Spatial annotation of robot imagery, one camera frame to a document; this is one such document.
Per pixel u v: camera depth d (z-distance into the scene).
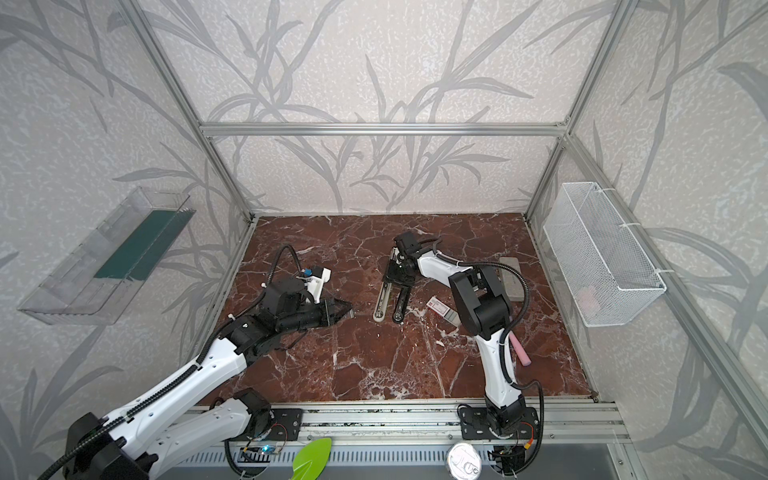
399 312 0.93
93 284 0.64
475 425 0.72
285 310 0.59
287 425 0.73
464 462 0.64
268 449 0.71
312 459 0.69
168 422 0.44
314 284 0.69
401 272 0.87
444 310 0.94
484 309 0.56
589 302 0.72
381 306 0.93
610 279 0.60
